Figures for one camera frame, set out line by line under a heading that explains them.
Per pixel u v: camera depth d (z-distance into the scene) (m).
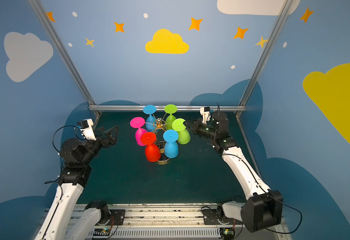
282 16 0.72
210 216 0.75
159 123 0.76
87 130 0.58
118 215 0.74
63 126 0.87
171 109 0.83
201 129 0.66
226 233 0.73
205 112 0.70
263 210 0.40
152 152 0.75
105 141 0.61
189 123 0.73
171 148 0.76
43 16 0.72
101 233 0.73
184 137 0.79
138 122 0.76
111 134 0.62
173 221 0.74
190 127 0.70
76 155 0.51
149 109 0.82
